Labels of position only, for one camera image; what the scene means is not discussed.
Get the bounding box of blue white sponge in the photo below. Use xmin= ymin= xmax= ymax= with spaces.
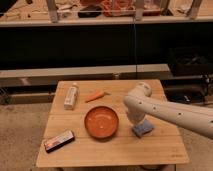
xmin=132 ymin=119 xmax=154 ymax=138

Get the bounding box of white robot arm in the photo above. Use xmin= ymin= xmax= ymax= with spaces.
xmin=123 ymin=82 xmax=213 ymax=139

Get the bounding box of orange ceramic bowl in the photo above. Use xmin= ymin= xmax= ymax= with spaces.
xmin=84 ymin=106 xmax=119 ymax=139

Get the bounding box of orange carrot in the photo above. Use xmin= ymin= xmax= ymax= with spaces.
xmin=85 ymin=91 xmax=109 ymax=103

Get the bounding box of wooden table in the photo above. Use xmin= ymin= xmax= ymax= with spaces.
xmin=36 ymin=80 xmax=189 ymax=168

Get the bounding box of black bag on floor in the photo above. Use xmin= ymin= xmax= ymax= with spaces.
xmin=172 ymin=95 xmax=190 ymax=104

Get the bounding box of white bottle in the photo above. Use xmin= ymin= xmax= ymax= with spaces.
xmin=64 ymin=83 xmax=79 ymax=110

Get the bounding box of dark rectangular box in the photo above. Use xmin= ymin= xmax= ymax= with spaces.
xmin=44 ymin=130 xmax=75 ymax=153

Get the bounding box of black vertical cable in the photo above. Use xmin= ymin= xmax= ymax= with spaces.
xmin=132 ymin=15 xmax=138 ymax=80

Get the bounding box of grey metal bench rail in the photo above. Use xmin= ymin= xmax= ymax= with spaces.
xmin=0 ymin=64 xmax=170 ymax=87

